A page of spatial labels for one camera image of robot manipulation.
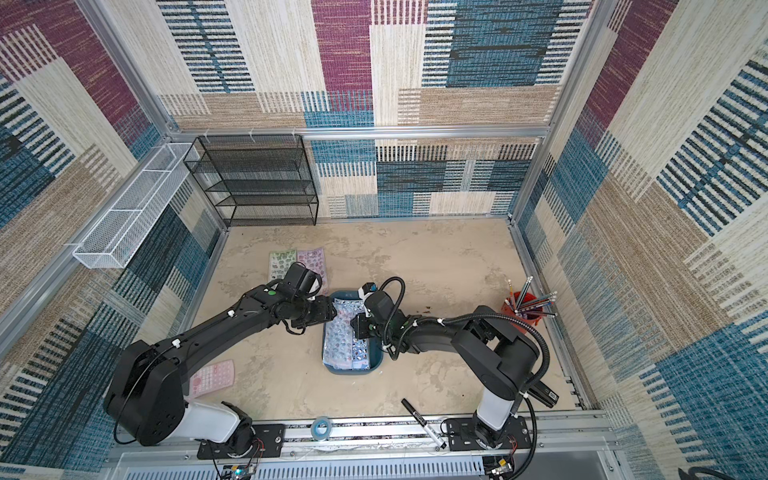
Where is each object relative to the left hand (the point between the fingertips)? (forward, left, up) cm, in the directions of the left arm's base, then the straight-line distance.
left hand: (332, 313), depth 86 cm
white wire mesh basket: (+6, +48, +24) cm, 54 cm away
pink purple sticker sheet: (+26, +10, -8) cm, 29 cm away
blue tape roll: (-25, +3, -9) cm, 27 cm away
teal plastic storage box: (-6, -12, -9) cm, 16 cm away
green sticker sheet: (+25, +22, -9) cm, 35 cm away
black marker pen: (-26, -24, -8) cm, 37 cm away
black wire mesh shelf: (+50, +32, +9) cm, 60 cm away
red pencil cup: (+1, -56, 0) cm, 56 cm away
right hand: (-1, -7, -6) cm, 9 cm away
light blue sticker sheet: (-9, -3, -3) cm, 10 cm away
